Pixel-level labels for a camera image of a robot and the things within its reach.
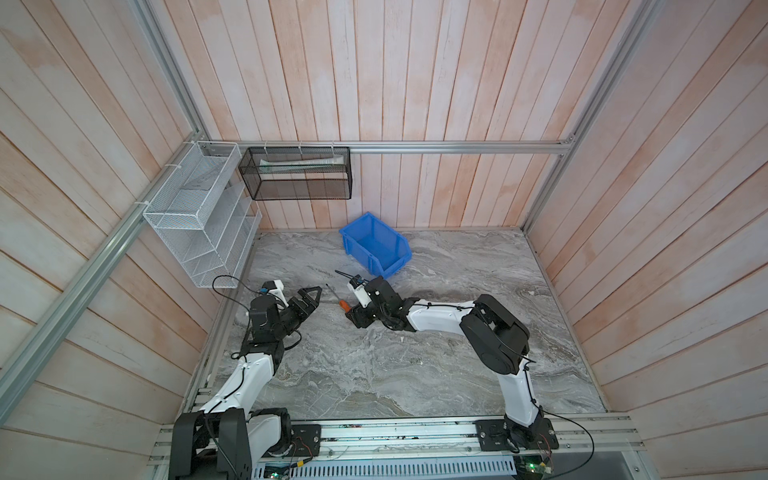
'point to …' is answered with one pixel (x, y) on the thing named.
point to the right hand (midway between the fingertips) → (354, 309)
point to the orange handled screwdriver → (347, 308)
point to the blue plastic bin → (374, 246)
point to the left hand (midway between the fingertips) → (318, 300)
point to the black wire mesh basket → (298, 173)
